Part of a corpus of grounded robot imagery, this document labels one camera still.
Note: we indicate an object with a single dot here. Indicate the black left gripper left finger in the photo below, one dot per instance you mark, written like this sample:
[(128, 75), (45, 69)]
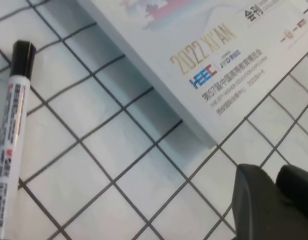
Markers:
[(260, 210)]

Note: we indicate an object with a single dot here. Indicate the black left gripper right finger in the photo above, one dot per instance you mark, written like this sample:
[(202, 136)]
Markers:
[(292, 204)]

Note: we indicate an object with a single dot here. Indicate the white HEEC catalogue book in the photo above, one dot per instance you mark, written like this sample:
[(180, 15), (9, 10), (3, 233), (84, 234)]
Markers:
[(211, 60)]

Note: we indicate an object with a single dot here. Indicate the black capped white marker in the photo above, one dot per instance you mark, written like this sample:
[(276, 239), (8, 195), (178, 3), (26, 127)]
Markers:
[(12, 133)]

